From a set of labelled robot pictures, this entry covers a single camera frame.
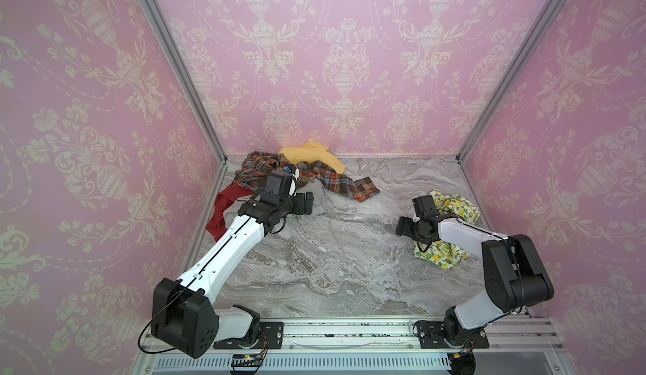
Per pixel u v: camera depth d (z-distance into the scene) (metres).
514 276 0.45
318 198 1.01
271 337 0.74
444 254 0.90
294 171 0.74
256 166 1.09
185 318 0.39
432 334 0.73
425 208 0.76
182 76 0.90
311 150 1.17
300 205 0.73
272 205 0.60
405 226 0.87
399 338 0.74
